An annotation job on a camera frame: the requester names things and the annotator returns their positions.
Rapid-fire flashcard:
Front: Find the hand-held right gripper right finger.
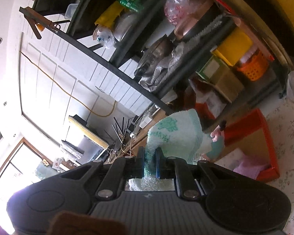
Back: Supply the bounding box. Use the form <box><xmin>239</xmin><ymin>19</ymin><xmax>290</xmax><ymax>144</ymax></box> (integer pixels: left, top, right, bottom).
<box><xmin>154</xmin><ymin>147</ymin><xmax>234</xmax><ymax>200</ymax></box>

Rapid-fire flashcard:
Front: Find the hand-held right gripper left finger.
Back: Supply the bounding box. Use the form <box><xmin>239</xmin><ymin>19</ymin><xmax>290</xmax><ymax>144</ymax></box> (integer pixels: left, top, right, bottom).
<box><xmin>59</xmin><ymin>147</ymin><xmax>146</xmax><ymax>200</ymax></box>

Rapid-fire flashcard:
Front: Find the green patterned towel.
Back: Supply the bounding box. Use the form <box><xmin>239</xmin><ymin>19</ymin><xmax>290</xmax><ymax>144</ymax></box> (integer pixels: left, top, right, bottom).
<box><xmin>127</xmin><ymin>109</ymin><xmax>213</xmax><ymax>192</ymax></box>

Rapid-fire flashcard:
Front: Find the pink pig plush toy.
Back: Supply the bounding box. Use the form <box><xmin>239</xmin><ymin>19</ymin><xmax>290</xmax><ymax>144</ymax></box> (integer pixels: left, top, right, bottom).
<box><xmin>202</xmin><ymin>120</ymin><xmax>227</xmax><ymax>160</ymax></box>

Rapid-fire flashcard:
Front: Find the purple towel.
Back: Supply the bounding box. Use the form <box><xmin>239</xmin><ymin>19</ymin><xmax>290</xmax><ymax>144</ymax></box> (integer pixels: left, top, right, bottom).
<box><xmin>233</xmin><ymin>155</ymin><xmax>271</xmax><ymax>180</ymax></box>

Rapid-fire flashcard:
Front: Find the red cardboard box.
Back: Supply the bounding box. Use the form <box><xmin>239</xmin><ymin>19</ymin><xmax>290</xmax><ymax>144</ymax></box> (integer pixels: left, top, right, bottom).
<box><xmin>211</xmin><ymin>108</ymin><xmax>281</xmax><ymax>183</ymax></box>

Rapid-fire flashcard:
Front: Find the black router with antennas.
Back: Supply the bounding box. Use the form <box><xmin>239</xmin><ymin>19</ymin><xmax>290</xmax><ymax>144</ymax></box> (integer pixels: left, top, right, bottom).
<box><xmin>105</xmin><ymin>117</ymin><xmax>138</xmax><ymax>142</ymax></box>

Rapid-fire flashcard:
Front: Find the flat screen television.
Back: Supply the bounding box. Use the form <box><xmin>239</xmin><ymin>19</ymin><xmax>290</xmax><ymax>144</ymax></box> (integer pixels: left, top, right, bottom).
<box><xmin>61</xmin><ymin>115</ymin><xmax>110</xmax><ymax>161</ymax></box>

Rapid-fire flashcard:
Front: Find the red plastic bag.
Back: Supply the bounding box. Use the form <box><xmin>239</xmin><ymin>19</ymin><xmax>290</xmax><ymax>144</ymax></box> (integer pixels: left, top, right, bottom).
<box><xmin>183</xmin><ymin>78</ymin><xmax>217</xmax><ymax>121</ymax></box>

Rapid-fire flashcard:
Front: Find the bubble wrap sheet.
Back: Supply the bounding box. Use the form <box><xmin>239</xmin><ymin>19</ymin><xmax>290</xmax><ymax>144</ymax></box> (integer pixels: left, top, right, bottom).
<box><xmin>139</xmin><ymin>13</ymin><xmax>227</xmax><ymax>91</ymax></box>

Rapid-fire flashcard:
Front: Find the brown cardboard box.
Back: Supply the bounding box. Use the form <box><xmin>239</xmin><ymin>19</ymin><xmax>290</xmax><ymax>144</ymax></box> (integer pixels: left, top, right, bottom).
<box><xmin>206</xmin><ymin>64</ymin><xmax>245</xmax><ymax>104</ymax></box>

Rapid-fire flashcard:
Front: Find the steel cooking pot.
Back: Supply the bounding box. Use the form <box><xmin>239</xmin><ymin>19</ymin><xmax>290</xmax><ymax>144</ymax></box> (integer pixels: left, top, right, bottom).
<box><xmin>134</xmin><ymin>37</ymin><xmax>173</xmax><ymax>77</ymax></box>

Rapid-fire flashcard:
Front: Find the green white box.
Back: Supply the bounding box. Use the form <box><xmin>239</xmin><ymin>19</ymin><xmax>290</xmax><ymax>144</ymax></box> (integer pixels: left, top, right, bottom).
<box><xmin>195</xmin><ymin>54</ymin><xmax>227</xmax><ymax>79</ymax></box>

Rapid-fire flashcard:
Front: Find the black shelf rack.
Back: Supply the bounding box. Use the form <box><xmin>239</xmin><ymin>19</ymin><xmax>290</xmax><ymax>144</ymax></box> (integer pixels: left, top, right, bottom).
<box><xmin>19</xmin><ymin>0</ymin><xmax>282</xmax><ymax>118</ymax></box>

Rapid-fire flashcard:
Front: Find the orange plastic basket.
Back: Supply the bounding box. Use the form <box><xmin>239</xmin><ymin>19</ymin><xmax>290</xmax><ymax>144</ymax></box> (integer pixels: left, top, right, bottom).
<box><xmin>236</xmin><ymin>50</ymin><xmax>270</xmax><ymax>82</ymax></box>

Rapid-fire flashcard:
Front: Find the yellow box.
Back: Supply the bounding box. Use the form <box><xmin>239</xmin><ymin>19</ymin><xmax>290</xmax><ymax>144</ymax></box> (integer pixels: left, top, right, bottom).
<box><xmin>210</xmin><ymin>26</ymin><xmax>255</xmax><ymax>67</ymax></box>

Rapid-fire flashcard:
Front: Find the black frying pan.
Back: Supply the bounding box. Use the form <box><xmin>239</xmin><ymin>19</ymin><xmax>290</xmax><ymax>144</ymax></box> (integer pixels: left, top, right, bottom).
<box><xmin>173</xmin><ymin>4</ymin><xmax>215</xmax><ymax>41</ymax></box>

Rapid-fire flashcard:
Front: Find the pink plastic bag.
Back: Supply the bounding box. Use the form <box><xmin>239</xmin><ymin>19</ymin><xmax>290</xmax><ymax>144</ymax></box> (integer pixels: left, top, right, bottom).
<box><xmin>164</xmin><ymin>0</ymin><xmax>212</xmax><ymax>28</ymax></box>

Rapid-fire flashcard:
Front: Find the yellow wall cable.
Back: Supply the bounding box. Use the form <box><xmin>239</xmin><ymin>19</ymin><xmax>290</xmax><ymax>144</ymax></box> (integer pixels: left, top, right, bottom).
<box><xmin>19</xmin><ymin>51</ymin><xmax>118</xmax><ymax>117</ymax></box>

